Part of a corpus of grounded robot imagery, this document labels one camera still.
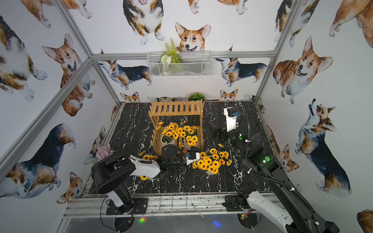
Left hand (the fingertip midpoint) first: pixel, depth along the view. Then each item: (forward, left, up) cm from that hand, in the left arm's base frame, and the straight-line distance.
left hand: (206, 159), depth 75 cm
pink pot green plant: (+50, +4, -3) cm, 51 cm away
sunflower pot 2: (+1, +30, +1) cm, 30 cm away
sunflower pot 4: (+11, +8, +3) cm, 14 cm away
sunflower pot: (-2, -2, +2) cm, 3 cm away
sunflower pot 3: (+15, +20, +1) cm, 26 cm away
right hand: (+9, -4, +22) cm, 24 cm away
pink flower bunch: (+7, +58, -4) cm, 58 cm away
